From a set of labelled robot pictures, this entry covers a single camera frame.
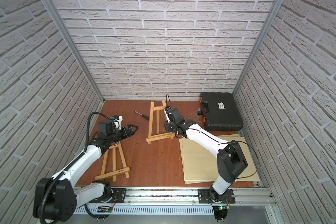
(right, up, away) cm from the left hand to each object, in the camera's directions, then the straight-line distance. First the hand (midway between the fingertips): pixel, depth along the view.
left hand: (135, 127), depth 83 cm
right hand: (+21, +3, +3) cm, 22 cm away
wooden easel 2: (-11, -26, -5) cm, 29 cm away
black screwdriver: (+3, +5, +23) cm, 24 cm away
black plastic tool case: (+59, +10, +20) cm, 63 cm away
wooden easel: (+15, -6, +1) cm, 16 cm away
